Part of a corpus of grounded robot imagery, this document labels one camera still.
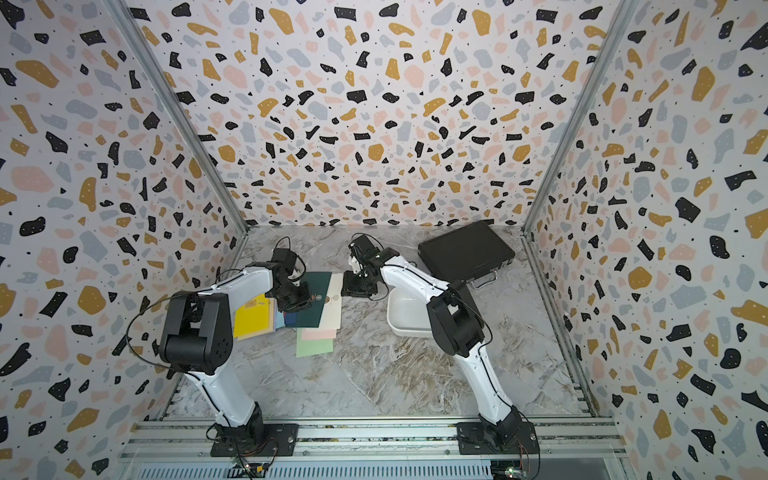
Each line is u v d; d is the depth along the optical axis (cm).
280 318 95
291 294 83
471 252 110
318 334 92
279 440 74
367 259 76
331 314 97
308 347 91
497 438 65
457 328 56
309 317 95
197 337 49
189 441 75
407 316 93
